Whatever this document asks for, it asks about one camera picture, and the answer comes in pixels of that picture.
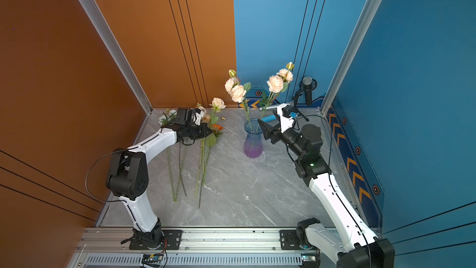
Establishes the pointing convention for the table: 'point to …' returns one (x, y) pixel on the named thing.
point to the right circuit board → (308, 257)
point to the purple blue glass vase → (253, 143)
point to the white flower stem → (165, 119)
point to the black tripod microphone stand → (299, 93)
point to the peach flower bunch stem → (201, 164)
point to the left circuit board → (152, 260)
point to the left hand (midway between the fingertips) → (212, 128)
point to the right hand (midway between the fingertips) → (267, 115)
